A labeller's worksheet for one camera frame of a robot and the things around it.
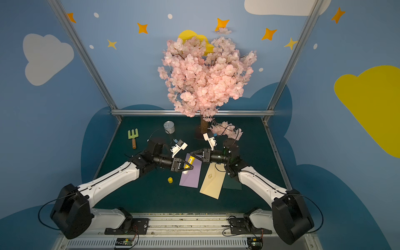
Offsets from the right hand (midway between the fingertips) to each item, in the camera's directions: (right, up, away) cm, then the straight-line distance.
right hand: (193, 154), depth 72 cm
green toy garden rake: (-46, +7, +39) cm, 61 cm away
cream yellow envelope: (+11, -19, +17) cm, 28 cm away
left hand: (0, -5, 0) cm, 5 cm away
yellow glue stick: (-1, -3, -2) cm, 4 cm away
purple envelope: (-2, -18, +18) cm, 26 cm away
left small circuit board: (-32, -41, 0) cm, 52 cm away
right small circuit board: (+30, -42, +1) cm, 52 cm away
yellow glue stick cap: (-14, -17, +16) cm, 28 cm away
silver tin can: (-20, +14, +39) cm, 46 cm away
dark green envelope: (+21, -19, +17) cm, 33 cm away
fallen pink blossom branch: (+18, +12, +12) cm, 25 cm away
